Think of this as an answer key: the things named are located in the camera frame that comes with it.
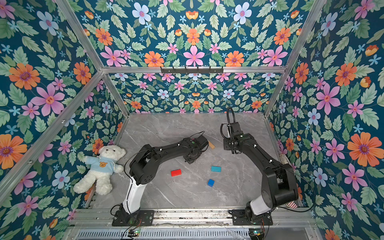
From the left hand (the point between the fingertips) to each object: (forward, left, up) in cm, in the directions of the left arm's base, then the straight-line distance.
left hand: (200, 156), depth 95 cm
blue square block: (-17, -5, -1) cm, 18 cm away
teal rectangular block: (-8, -10, -2) cm, 13 cm away
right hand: (+2, -18, +10) cm, 21 cm away
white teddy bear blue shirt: (-6, +56, +7) cm, 57 cm away
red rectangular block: (-10, +15, 0) cm, 18 cm away
